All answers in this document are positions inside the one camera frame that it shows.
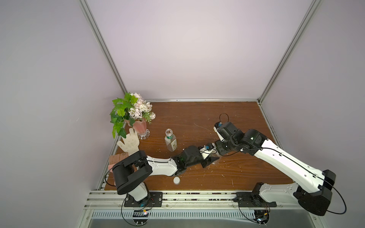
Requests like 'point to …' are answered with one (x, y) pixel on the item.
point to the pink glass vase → (140, 127)
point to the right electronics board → (262, 216)
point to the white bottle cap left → (176, 180)
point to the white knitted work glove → (131, 143)
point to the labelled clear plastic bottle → (171, 140)
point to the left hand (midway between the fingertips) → (216, 153)
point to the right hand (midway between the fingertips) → (217, 142)
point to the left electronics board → (140, 216)
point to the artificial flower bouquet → (129, 109)
